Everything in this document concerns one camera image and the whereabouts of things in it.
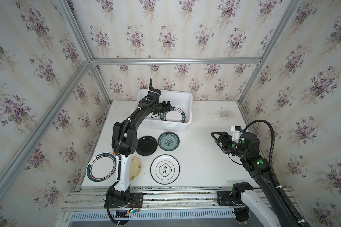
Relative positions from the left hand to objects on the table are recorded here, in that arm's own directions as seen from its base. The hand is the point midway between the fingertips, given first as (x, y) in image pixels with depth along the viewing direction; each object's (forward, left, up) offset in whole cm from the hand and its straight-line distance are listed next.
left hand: (166, 108), depth 98 cm
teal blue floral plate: (-19, -1, -13) cm, 23 cm away
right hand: (-28, -28, +8) cm, 40 cm away
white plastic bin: (+15, -9, -5) cm, 18 cm away
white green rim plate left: (-36, +39, -14) cm, 55 cm away
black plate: (-22, +13, -13) cm, 29 cm away
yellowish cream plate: (-37, +19, -14) cm, 44 cm away
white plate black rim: (-38, +1, -13) cm, 40 cm away
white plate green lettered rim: (+4, -6, -11) cm, 13 cm away
